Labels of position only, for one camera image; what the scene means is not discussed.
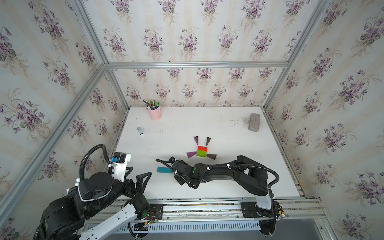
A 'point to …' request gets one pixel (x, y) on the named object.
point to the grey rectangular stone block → (254, 122)
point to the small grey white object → (140, 131)
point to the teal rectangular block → (166, 170)
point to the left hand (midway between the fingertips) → (143, 172)
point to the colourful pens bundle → (152, 105)
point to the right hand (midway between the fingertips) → (179, 173)
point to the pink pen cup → (155, 114)
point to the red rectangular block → (201, 148)
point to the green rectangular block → (201, 153)
